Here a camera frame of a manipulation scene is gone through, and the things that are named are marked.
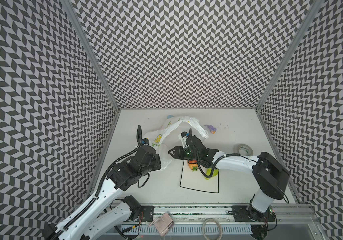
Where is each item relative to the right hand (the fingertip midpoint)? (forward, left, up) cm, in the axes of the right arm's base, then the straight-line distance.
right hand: (170, 156), depth 81 cm
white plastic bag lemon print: (+9, +8, +7) cm, 14 cm away
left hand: (-5, +5, +7) cm, 10 cm away
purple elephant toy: (+26, -28, -9) cm, 39 cm away
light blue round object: (+37, +2, -8) cm, 37 cm away
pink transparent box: (-30, +2, -5) cm, 31 cm away
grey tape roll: (+9, -46, -10) cm, 48 cm away
